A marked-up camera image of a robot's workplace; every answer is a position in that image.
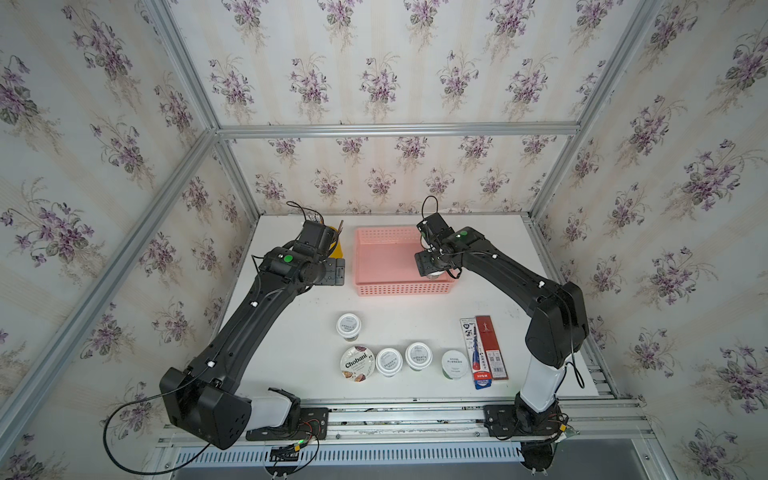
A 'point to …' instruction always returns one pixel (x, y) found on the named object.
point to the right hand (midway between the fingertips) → (435, 262)
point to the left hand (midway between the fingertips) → (326, 272)
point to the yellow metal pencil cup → (338, 252)
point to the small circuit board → (288, 452)
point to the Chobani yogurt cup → (357, 364)
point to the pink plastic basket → (385, 264)
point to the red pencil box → (495, 360)
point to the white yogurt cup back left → (348, 326)
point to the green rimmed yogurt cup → (454, 364)
